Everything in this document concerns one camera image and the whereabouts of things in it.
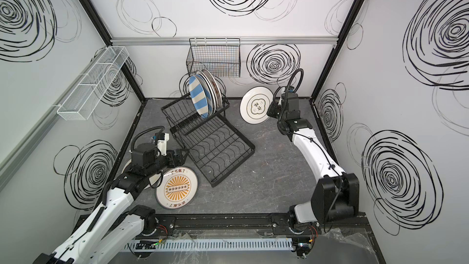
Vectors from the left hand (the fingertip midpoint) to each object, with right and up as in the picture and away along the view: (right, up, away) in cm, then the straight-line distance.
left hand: (181, 151), depth 79 cm
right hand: (+41, +21, +4) cm, 46 cm away
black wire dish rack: (+12, 0, +17) cm, 21 cm away
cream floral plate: (-30, -8, +12) cm, 33 cm away
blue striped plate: (+7, +24, +5) cm, 26 cm away
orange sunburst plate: (-4, -18, +5) cm, 19 cm away
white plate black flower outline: (+33, +21, +11) cm, 41 cm away
